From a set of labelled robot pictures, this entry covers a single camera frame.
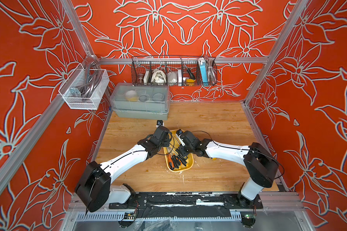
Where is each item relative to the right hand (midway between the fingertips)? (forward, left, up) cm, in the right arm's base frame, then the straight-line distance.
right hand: (178, 147), depth 87 cm
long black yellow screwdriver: (-7, -3, -3) cm, 9 cm away
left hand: (+4, +8, +6) cm, 11 cm away
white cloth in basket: (+36, +13, +27) cm, 47 cm away
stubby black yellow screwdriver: (-17, -15, +23) cm, 32 cm away
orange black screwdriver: (-9, +4, -1) cm, 10 cm away
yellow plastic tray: (-9, +1, -2) cm, 9 cm away
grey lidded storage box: (+30, +27, +10) cm, 41 cm away
